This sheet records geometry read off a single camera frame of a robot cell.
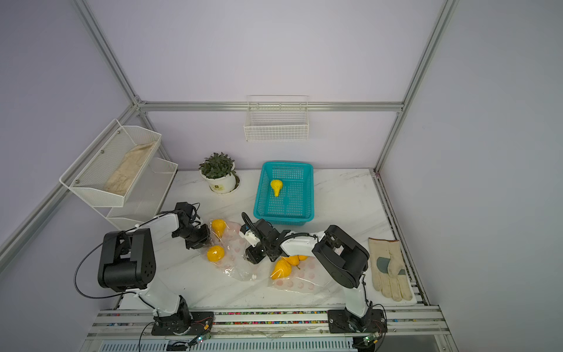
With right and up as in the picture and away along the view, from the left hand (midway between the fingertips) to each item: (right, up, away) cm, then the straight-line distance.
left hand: (211, 244), depth 92 cm
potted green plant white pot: (+2, +32, +4) cm, 32 cm away
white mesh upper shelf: (-32, +31, -14) cm, 47 cm away
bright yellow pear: (+27, +26, +16) cm, 41 cm away
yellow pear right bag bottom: (+31, -6, -12) cm, 34 cm away
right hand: (+18, -4, -3) cm, 18 cm away
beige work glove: (+72, -8, -8) cm, 73 cm away
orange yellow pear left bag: (+3, +8, +1) cm, 8 cm away
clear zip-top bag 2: (+39, -9, -6) cm, 41 cm away
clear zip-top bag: (+7, -1, -4) cm, 8 cm away
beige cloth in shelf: (-26, +28, -15) cm, 41 cm away
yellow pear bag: (+4, -2, -6) cm, 7 cm away
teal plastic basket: (+31, +21, +19) cm, 42 cm away
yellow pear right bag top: (+39, -4, -5) cm, 39 cm away
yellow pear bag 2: (+35, -4, -7) cm, 36 cm away
